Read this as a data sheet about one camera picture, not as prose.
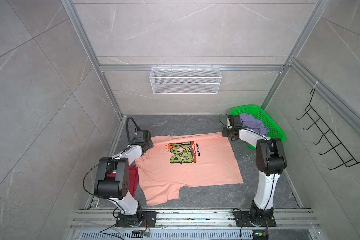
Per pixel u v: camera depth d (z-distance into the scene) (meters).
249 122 1.15
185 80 1.00
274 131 1.03
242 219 0.73
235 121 0.83
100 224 0.73
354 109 0.57
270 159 0.55
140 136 0.75
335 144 0.64
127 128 0.71
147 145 0.87
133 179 0.82
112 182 0.47
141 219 0.73
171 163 0.93
